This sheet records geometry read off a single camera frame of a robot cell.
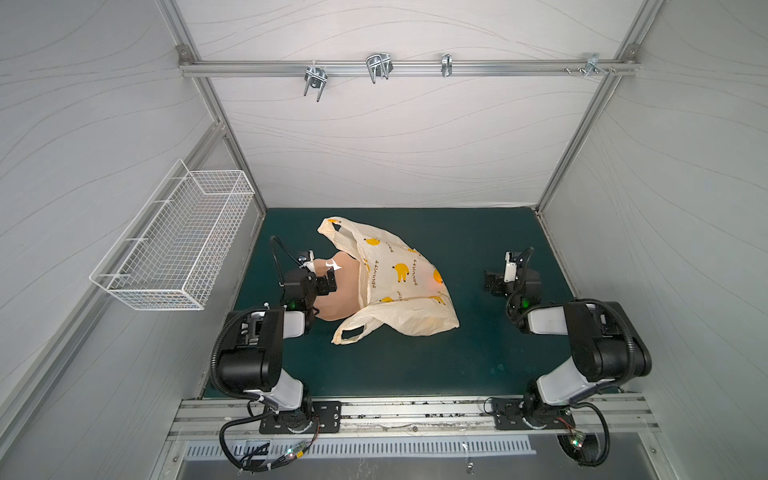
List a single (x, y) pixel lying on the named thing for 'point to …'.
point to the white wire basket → (180, 258)
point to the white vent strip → (390, 447)
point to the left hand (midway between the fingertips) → (314, 269)
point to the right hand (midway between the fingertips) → (504, 269)
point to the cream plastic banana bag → (399, 288)
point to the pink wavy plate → (345, 300)
